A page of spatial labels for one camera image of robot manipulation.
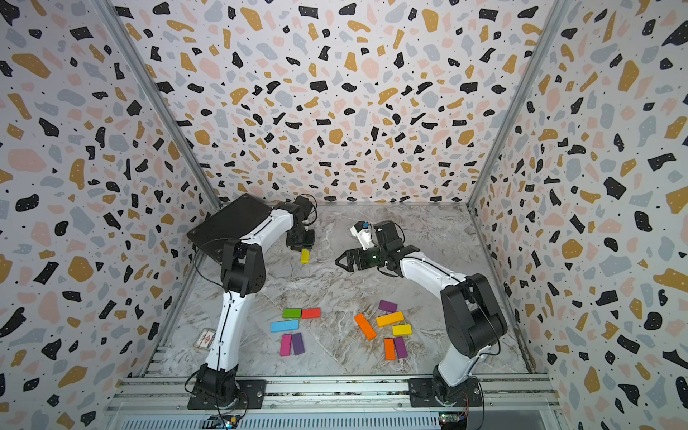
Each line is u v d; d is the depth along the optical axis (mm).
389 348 822
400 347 822
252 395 735
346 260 786
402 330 862
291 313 900
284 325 856
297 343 832
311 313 895
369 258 781
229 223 1123
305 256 1032
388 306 916
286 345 820
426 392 730
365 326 858
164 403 732
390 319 880
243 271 649
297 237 925
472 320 467
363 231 815
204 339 817
